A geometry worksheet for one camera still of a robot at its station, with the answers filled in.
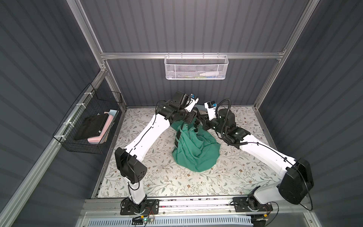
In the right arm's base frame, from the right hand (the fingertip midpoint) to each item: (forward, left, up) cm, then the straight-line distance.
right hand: (199, 116), depth 76 cm
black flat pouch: (-10, +54, +4) cm, 55 cm away
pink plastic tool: (-17, +49, +2) cm, 52 cm away
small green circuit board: (-45, +30, -29) cm, 61 cm away
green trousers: (-13, +1, -16) cm, 20 cm away
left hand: (+1, +3, 0) cm, 3 cm away
